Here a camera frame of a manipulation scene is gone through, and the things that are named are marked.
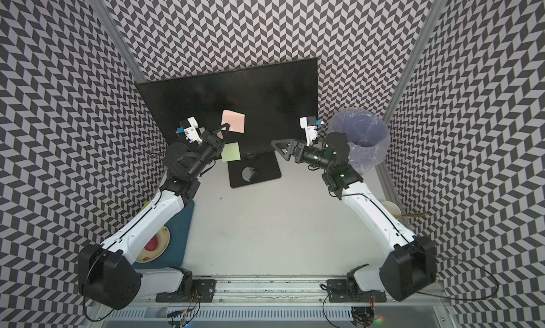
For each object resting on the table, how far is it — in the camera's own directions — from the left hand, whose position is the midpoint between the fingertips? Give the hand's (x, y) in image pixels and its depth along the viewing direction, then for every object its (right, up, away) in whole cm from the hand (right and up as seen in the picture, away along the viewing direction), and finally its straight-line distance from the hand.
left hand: (231, 126), depth 68 cm
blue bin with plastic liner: (+54, 0, +23) cm, 58 cm away
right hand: (+15, -7, -2) cm, 17 cm away
